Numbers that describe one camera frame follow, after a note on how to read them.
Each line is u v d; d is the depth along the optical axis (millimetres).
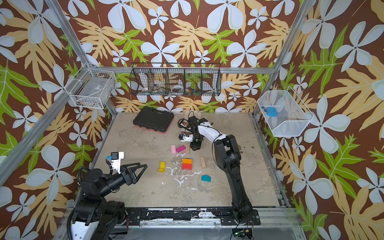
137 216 738
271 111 856
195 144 897
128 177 567
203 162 929
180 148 989
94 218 493
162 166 908
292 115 786
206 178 857
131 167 595
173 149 985
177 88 985
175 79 977
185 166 896
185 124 1091
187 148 984
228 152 611
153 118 1135
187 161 911
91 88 864
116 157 598
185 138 909
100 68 927
